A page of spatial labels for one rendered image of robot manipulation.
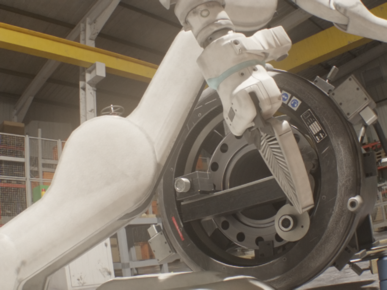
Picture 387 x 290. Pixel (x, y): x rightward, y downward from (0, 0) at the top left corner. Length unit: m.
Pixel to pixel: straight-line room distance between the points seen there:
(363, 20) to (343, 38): 12.05
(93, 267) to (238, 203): 3.96
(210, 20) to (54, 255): 0.41
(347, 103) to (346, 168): 0.19
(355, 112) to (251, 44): 0.66
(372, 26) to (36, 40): 9.05
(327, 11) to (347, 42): 11.92
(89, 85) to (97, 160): 9.70
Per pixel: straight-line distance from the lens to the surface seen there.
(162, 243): 1.44
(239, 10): 0.74
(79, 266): 4.91
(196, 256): 1.31
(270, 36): 0.54
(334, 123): 1.11
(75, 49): 10.20
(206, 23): 0.53
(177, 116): 0.67
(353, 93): 1.13
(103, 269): 5.09
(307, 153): 1.16
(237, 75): 0.48
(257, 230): 1.32
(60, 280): 4.99
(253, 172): 1.51
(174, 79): 0.69
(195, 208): 1.27
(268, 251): 1.30
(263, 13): 0.75
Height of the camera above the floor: 0.43
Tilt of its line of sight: 16 degrees up
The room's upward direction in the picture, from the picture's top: 8 degrees counter-clockwise
